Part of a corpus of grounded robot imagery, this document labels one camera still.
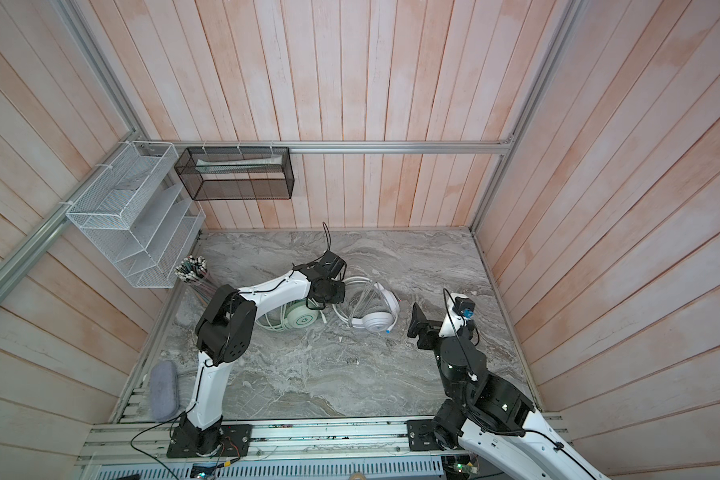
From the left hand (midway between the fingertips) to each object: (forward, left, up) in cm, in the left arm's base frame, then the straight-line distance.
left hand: (341, 300), depth 97 cm
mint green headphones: (-8, +14, +5) cm, 17 cm away
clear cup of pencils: (+1, +43, +15) cm, 45 cm away
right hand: (-17, -23, +24) cm, 37 cm away
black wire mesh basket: (+38, +37, +23) cm, 57 cm away
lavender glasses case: (-29, +46, +1) cm, 55 cm away
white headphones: (-2, -9, -1) cm, 9 cm away
